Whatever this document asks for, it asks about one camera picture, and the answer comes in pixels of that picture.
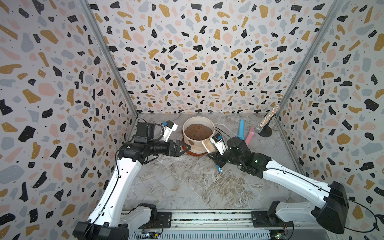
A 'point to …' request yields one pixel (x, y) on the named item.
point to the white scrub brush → (212, 146)
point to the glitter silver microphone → (258, 129)
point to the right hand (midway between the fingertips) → (210, 152)
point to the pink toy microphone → (250, 136)
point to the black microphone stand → (266, 131)
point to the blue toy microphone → (241, 129)
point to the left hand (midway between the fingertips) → (185, 147)
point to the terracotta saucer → (191, 153)
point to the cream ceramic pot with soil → (196, 129)
